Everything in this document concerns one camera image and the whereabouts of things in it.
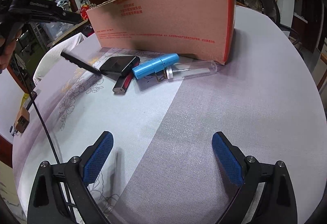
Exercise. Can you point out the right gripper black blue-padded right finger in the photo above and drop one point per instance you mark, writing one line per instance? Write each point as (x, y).
(277, 203)

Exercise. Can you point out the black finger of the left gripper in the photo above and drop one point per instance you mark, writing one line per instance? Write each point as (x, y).
(79, 63)

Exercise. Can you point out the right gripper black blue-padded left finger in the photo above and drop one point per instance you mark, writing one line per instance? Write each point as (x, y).
(60, 191)

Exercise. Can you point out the black rectangular device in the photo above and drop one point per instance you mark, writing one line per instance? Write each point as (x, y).
(119, 65)

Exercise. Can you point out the red black lighter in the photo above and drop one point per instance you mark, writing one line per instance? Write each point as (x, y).
(123, 82)

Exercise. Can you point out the person's left hand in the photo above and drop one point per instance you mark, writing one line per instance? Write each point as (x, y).
(8, 50)

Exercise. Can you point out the white chair back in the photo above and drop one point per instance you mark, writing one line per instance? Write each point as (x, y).
(53, 56)

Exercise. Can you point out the blue cylindrical tube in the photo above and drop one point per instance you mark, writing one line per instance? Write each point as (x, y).
(155, 65)

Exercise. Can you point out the small wooden block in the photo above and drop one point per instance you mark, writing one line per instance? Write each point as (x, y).
(22, 120)

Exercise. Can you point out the white patterned tablecloth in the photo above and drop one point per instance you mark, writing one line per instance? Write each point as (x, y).
(162, 168)

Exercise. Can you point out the clear plastic tube silver cap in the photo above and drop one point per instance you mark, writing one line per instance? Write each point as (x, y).
(193, 69)

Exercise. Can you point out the brown cardboard box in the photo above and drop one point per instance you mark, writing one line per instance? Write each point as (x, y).
(200, 29)

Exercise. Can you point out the wooden chair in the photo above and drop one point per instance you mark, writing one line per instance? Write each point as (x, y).
(323, 71)

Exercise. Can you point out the standing fan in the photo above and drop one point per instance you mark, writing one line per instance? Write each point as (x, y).
(266, 7)

